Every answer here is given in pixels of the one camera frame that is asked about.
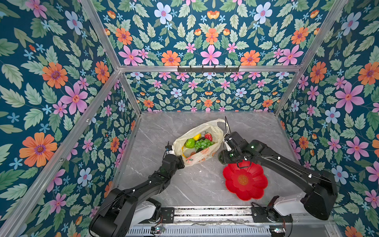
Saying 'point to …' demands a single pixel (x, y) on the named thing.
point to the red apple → (208, 136)
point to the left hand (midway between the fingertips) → (184, 155)
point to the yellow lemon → (197, 137)
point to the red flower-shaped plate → (246, 180)
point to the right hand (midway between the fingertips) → (223, 155)
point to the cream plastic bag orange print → (218, 128)
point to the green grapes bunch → (202, 143)
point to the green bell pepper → (190, 143)
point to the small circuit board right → (277, 230)
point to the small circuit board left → (155, 229)
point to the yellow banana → (182, 147)
